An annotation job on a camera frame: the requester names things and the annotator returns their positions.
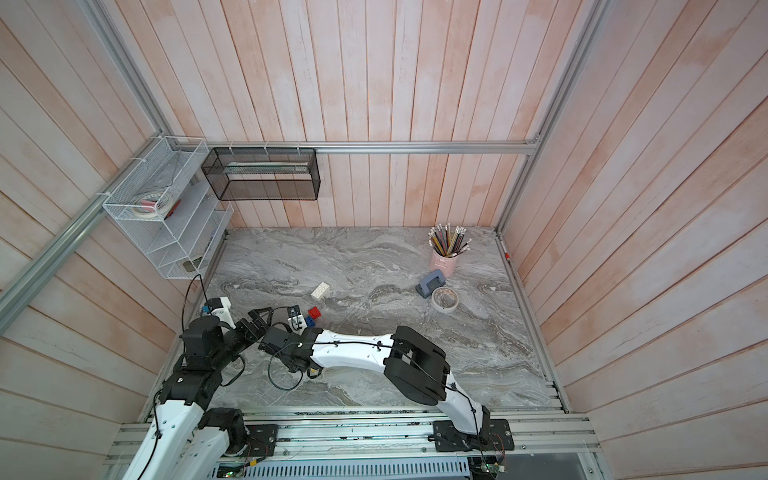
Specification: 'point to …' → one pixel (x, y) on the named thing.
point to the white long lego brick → (320, 291)
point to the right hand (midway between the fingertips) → (301, 347)
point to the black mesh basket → (263, 173)
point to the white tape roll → (445, 299)
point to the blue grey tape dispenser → (430, 284)
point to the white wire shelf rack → (182, 243)
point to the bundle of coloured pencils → (447, 242)
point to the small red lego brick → (314, 312)
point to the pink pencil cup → (448, 266)
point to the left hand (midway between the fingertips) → (265, 320)
